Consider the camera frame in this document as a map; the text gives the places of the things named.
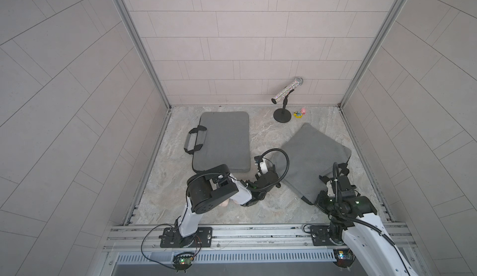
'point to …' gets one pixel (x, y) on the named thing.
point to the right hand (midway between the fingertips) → (312, 201)
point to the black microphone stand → (283, 115)
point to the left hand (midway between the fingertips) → (280, 169)
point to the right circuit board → (345, 257)
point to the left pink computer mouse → (225, 204)
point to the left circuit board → (182, 261)
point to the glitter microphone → (297, 82)
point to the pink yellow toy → (299, 114)
